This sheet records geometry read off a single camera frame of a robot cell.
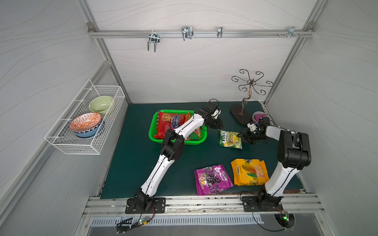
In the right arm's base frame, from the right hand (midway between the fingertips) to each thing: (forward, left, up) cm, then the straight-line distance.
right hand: (240, 136), depth 99 cm
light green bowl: (-5, +78, +34) cm, 85 cm away
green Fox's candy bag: (-3, +7, +1) cm, 8 cm away
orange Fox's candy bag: (+1, +30, +4) cm, 30 cm away
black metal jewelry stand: (+21, -3, +1) cm, 21 cm away
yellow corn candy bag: (-25, 0, +4) cm, 26 cm away
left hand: (+3, +13, +6) cm, 15 cm away
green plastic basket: (-7, +31, +7) cm, 33 cm away
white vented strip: (-51, +73, -1) cm, 89 cm away
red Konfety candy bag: (+3, +49, +10) cm, 50 cm away
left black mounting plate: (-43, +47, 0) cm, 64 cm away
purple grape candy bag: (-31, +20, +4) cm, 37 cm away
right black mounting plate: (-40, +1, 0) cm, 40 cm away
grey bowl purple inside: (+16, -14, +4) cm, 22 cm away
